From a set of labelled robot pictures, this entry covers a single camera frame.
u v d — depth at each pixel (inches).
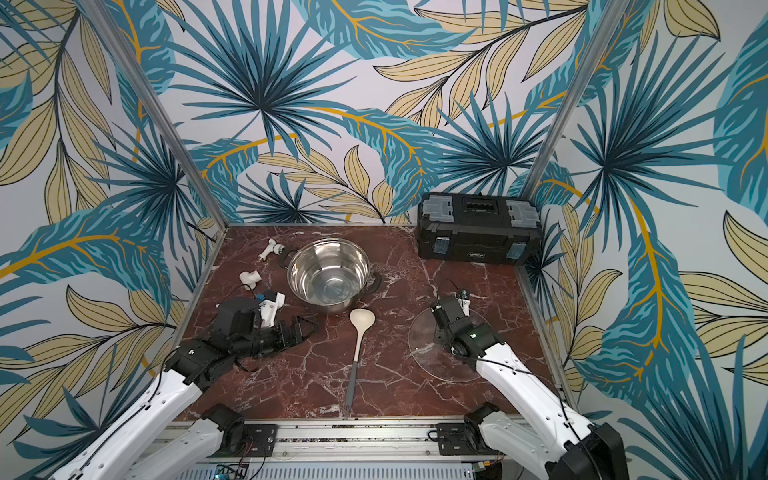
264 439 28.7
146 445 17.6
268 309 26.9
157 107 33.1
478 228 38.7
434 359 34.7
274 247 43.0
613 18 27.1
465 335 22.4
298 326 25.6
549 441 16.2
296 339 25.1
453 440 28.8
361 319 36.7
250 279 39.3
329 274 40.7
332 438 29.5
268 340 24.9
